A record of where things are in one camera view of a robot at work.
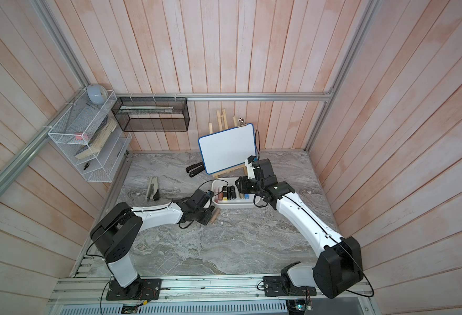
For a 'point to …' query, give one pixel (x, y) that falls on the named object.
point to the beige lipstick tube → (216, 213)
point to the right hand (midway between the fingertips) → (238, 181)
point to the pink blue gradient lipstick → (247, 196)
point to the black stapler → (195, 168)
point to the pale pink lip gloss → (217, 197)
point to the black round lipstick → (233, 192)
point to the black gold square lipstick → (224, 193)
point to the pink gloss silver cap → (220, 195)
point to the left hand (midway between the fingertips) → (206, 217)
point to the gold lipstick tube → (241, 195)
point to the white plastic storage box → (252, 202)
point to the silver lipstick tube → (237, 193)
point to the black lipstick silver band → (229, 193)
